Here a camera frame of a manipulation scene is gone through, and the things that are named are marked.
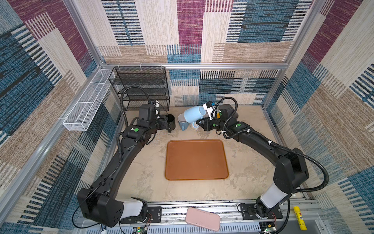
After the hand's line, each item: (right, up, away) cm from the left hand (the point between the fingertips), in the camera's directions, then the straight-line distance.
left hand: (165, 116), depth 76 cm
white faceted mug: (+15, -5, +8) cm, 18 cm away
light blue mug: (+15, +1, +6) cm, 16 cm away
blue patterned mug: (+8, -4, +23) cm, 25 cm away
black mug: (-1, -1, +29) cm, 29 cm away
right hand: (+17, -4, +5) cm, 18 cm away
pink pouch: (+21, -50, -5) cm, 55 cm away
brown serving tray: (+17, -27, +18) cm, 37 cm away
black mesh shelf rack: (-25, +24, +32) cm, 47 cm away
